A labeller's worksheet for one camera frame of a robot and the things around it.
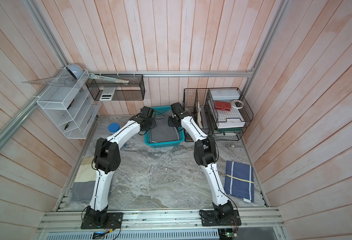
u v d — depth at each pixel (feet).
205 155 2.13
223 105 3.13
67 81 2.80
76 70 2.74
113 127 2.86
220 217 2.12
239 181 2.82
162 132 3.31
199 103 3.79
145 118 2.60
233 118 2.97
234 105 3.27
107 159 1.91
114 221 2.40
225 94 3.38
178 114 2.58
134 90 3.51
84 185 2.77
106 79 2.98
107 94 3.14
